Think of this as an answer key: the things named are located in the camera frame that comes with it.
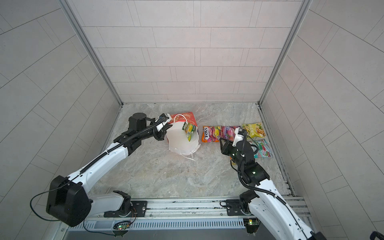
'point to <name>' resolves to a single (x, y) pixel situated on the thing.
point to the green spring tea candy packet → (188, 128)
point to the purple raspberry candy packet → (227, 132)
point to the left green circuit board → (120, 230)
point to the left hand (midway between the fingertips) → (174, 122)
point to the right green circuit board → (252, 225)
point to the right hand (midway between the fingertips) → (220, 140)
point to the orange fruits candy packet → (211, 134)
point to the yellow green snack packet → (254, 130)
